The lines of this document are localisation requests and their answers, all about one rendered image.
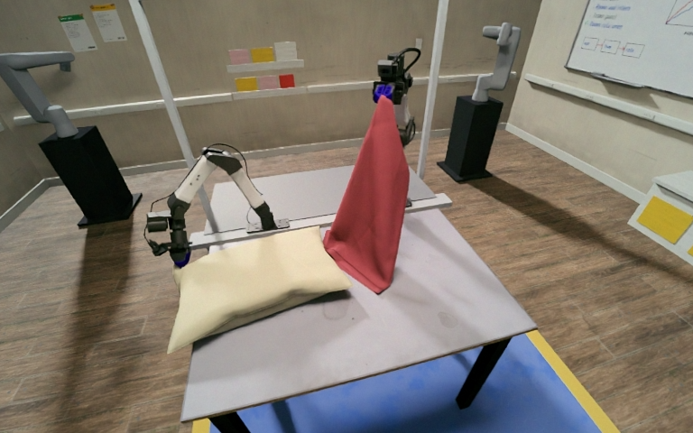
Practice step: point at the red pillowcase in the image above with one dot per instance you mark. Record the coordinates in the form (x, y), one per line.
(365, 235)

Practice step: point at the cream pillow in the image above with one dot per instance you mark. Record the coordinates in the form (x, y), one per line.
(238, 285)

